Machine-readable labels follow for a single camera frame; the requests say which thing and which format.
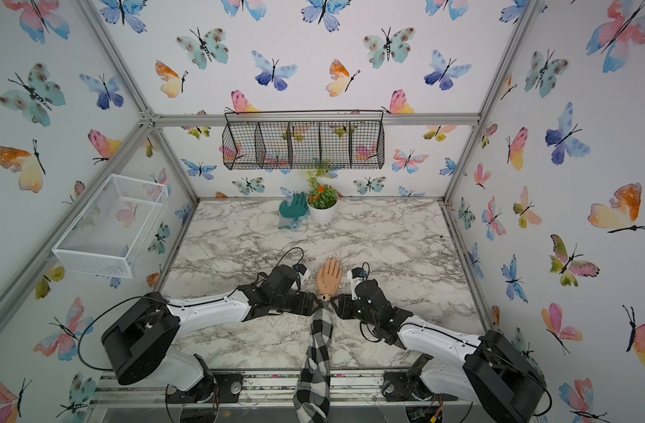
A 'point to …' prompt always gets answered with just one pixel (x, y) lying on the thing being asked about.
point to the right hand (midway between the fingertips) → (334, 299)
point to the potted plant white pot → (322, 199)
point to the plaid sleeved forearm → (312, 398)
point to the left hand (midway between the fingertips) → (318, 304)
